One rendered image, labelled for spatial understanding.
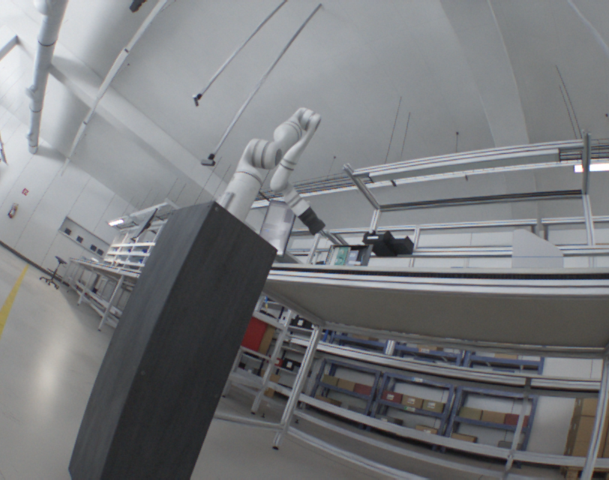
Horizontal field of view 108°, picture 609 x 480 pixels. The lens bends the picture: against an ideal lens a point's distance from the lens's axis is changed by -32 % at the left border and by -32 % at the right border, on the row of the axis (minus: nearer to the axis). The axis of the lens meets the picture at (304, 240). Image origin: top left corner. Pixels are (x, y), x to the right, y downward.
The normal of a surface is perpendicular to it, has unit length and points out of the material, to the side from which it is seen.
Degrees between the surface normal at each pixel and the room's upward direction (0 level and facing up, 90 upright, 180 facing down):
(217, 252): 90
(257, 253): 90
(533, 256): 90
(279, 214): 101
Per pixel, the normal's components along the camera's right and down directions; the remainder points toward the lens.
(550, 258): -0.57, -0.51
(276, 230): -0.29, -0.29
